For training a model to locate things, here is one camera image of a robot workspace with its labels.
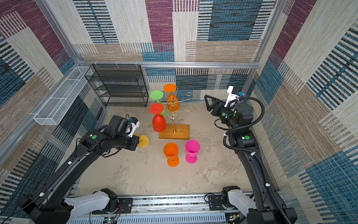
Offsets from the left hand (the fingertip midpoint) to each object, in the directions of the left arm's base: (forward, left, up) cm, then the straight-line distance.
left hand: (139, 139), depth 72 cm
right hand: (+10, -34, +17) cm, 39 cm away
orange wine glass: (-1, -16, -11) cm, 19 cm away
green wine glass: (+22, -9, +10) cm, 26 cm away
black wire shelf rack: (+53, +26, -7) cm, 60 cm away
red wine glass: (+10, -9, +1) cm, 14 cm away
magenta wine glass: (+1, -28, -13) cm, 31 cm away
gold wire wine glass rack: (+20, -16, -22) cm, 34 cm away
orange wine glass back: (+18, -17, +7) cm, 26 cm away
